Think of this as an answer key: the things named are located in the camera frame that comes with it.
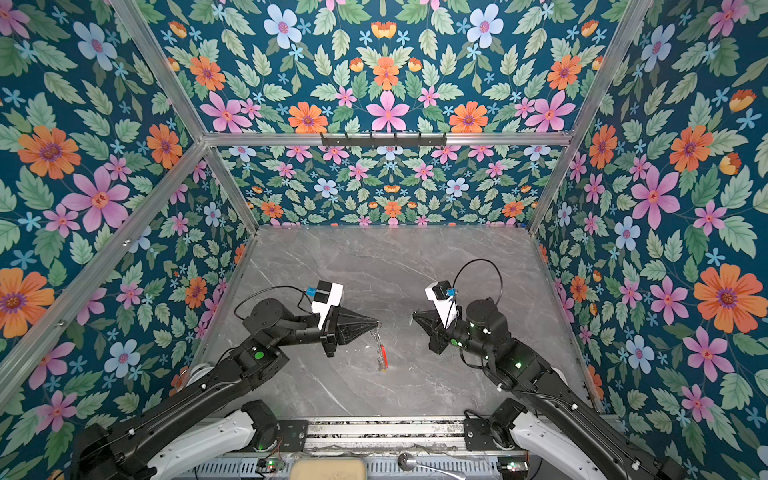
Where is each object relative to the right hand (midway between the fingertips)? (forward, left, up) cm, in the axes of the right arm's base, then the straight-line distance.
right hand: (415, 314), depth 68 cm
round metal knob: (-26, +2, -23) cm, 35 cm away
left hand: (-8, +8, +10) cm, 15 cm away
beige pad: (-27, +20, -21) cm, 40 cm away
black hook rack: (+54, +9, +13) cm, 56 cm away
